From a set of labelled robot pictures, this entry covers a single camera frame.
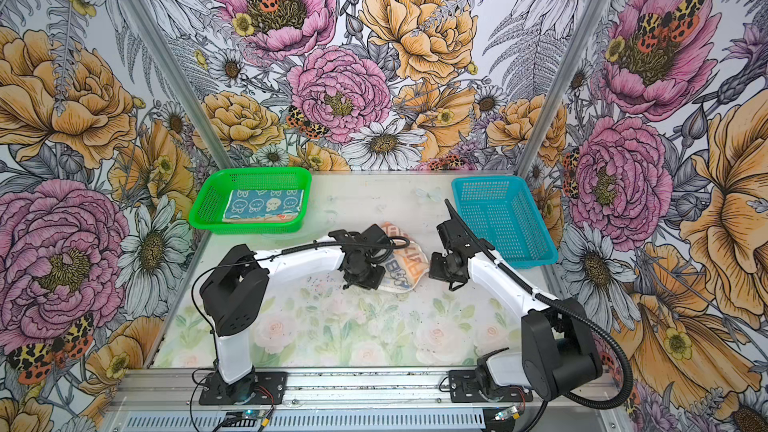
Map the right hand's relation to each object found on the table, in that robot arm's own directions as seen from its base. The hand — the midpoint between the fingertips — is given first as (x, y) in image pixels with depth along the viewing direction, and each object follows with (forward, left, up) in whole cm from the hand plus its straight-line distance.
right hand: (438, 281), depth 86 cm
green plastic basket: (+31, +76, 0) cm, 82 cm away
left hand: (-1, +20, -3) cm, 20 cm away
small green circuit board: (-29, +47, -6) cm, 56 cm away
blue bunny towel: (+32, +58, -2) cm, 67 cm away
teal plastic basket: (+28, -28, -6) cm, 40 cm away
